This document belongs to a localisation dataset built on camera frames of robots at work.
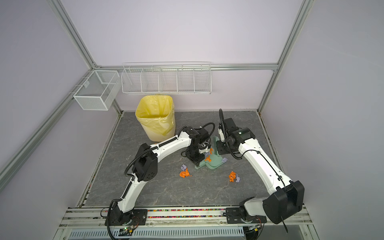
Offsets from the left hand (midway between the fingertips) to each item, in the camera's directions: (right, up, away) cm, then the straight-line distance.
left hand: (197, 165), depth 85 cm
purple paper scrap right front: (+23, -7, 0) cm, 24 cm away
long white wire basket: (-21, +55, +15) cm, 61 cm away
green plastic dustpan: (+9, +1, +8) cm, 12 cm away
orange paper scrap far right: (+7, +2, +8) cm, 11 cm away
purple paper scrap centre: (-8, -2, +4) cm, 10 cm away
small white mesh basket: (-67, +45, +14) cm, 83 cm away
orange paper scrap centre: (-7, -5, +2) cm, 9 cm away
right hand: (+14, +10, -6) cm, 18 cm away
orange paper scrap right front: (+20, -6, +1) cm, 21 cm away
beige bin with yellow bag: (-28, +31, +18) cm, 46 cm away
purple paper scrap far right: (+17, +2, +7) cm, 18 cm away
